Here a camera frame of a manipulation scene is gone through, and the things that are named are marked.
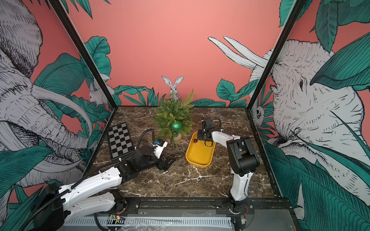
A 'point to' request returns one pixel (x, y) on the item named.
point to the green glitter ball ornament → (177, 125)
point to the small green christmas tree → (174, 118)
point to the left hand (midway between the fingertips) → (171, 154)
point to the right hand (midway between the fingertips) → (198, 133)
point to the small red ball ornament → (195, 140)
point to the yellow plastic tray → (197, 154)
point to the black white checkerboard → (120, 141)
